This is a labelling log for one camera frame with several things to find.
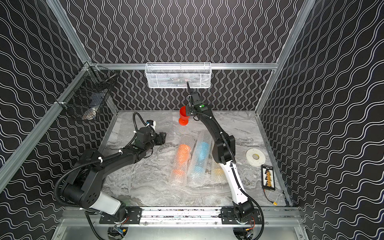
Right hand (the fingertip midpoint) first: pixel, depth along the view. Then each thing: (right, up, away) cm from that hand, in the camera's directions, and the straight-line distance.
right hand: (190, 109), depth 102 cm
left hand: (-17, -15, -12) cm, 26 cm away
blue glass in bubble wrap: (+5, -37, -20) cm, 43 cm away
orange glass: (-6, -37, -22) cm, 43 cm away
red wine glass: (-5, -7, +4) cm, 9 cm away
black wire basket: (-64, +8, -9) cm, 65 cm away
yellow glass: (+15, -38, -21) cm, 46 cm away
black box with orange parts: (+44, -41, -16) cm, 63 cm away
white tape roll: (+41, -31, -7) cm, 52 cm away
